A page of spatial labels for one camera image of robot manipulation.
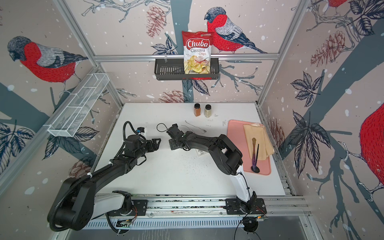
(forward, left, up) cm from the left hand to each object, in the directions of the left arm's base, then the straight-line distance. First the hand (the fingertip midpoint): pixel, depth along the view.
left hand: (158, 137), depth 88 cm
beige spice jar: (+25, -32, -4) cm, 40 cm away
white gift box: (-7, -26, -8) cm, 28 cm away
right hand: (+1, -10, -9) cm, 13 cm away
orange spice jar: (+26, -23, -3) cm, 35 cm away
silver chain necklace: (+14, -18, -12) cm, 26 cm away
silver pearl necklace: (+12, -29, -11) cm, 33 cm away
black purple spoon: (-17, -58, -10) cm, 61 cm away
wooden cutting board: (+11, -67, -10) cm, 69 cm away
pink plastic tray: (+13, -51, -12) cm, 54 cm away
